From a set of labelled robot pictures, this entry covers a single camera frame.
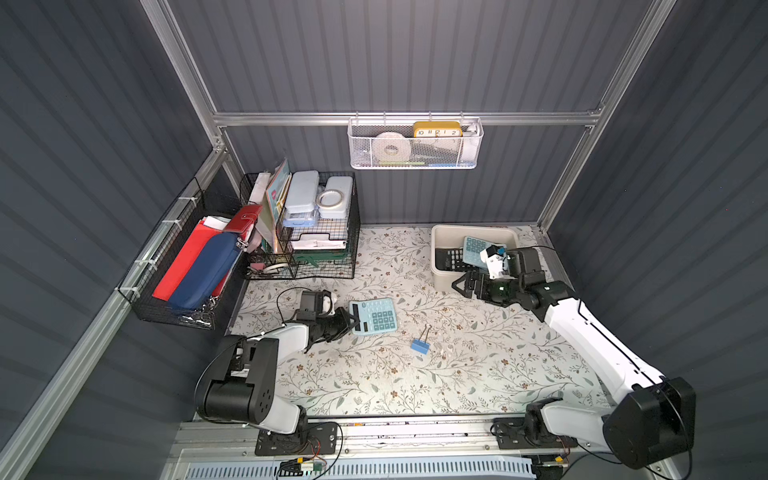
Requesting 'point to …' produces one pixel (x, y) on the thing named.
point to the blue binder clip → (421, 345)
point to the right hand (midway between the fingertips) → (471, 294)
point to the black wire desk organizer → (310, 225)
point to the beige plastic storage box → (453, 236)
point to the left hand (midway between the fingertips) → (358, 322)
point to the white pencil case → (303, 192)
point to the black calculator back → (451, 259)
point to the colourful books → (268, 192)
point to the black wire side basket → (155, 263)
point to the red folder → (197, 240)
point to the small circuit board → (296, 467)
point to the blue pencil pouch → (207, 272)
